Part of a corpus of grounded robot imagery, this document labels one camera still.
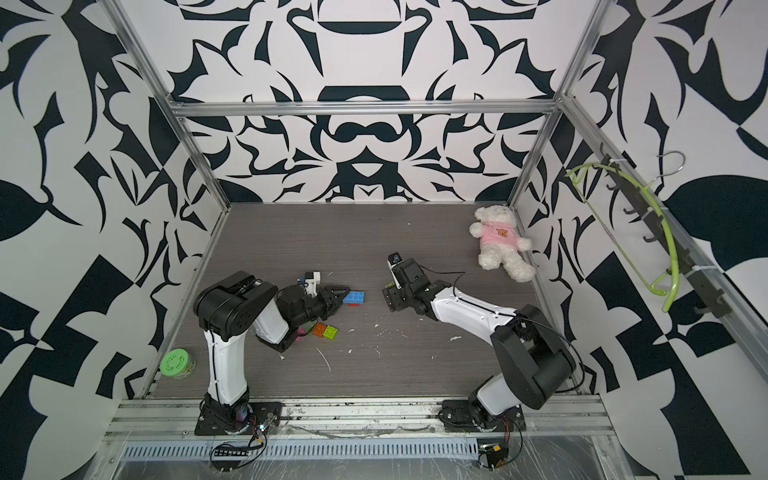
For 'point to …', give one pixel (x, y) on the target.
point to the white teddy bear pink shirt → (501, 244)
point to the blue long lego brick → (357, 297)
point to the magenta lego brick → (301, 331)
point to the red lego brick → (354, 305)
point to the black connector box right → (494, 453)
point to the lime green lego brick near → (330, 332)
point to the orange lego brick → (319, 329)
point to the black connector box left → (231, 452)
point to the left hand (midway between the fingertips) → (349, 285)
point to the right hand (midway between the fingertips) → (398, 284)
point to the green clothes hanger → (578, 173)
